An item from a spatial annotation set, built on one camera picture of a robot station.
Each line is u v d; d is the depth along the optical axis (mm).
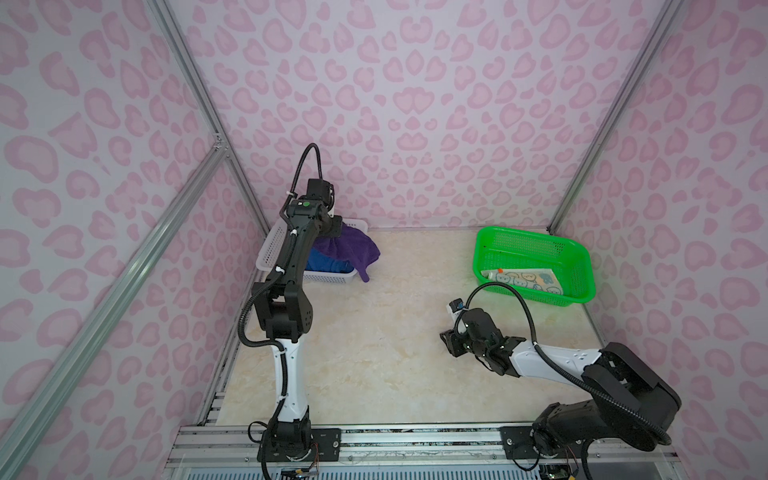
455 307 801
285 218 665
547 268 1074
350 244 979
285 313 576
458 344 786
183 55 748
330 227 835
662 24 708
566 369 494
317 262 1068
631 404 428
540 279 1034
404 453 721
